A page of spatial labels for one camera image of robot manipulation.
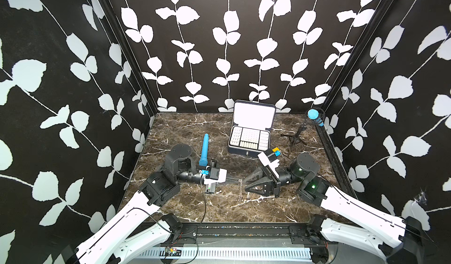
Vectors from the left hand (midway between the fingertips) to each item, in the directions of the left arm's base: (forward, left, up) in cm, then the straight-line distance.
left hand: (237, 176), depth 54 cm
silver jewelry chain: (+3, -3, -35) cm, 35 cm away
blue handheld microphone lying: (+24, +15, -32) cm, 43 cm away
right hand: (-3, -3, -2) cm, 5 cm away
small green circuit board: (-16, +26, -37) cm, 48 cm away
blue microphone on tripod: (+34, -40, -9) cm, 54 cm away
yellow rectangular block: (+31, -27, -35) cm, 54 cm away
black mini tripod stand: (+34, -36, -28) cm, 57 cm away
